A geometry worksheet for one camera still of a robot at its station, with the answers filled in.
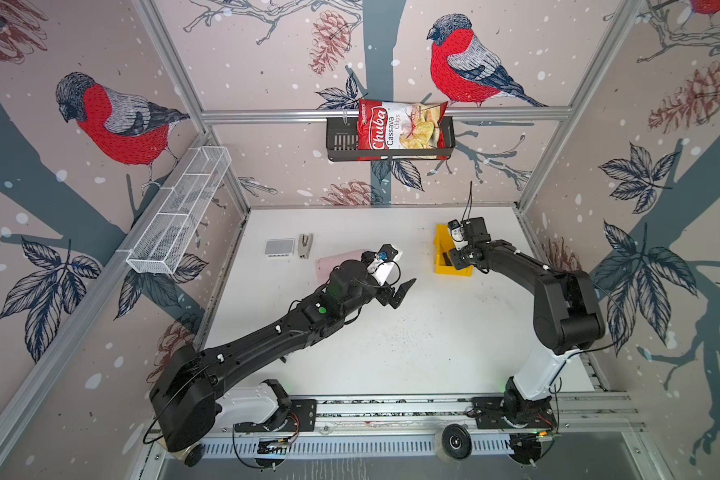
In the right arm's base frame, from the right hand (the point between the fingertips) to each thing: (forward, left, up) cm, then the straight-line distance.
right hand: (458, 256), depth 98 cm
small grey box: (+4, +63, -2) cm, 63 cm away
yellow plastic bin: (+8, +4, -3) cm, 10 cm away
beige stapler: (+7, +54, -2) cm, 55 cm away
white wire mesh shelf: (-16, +79, +27) cm, 85 cm away
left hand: (-19, +21, +21) cm, 35 cm away
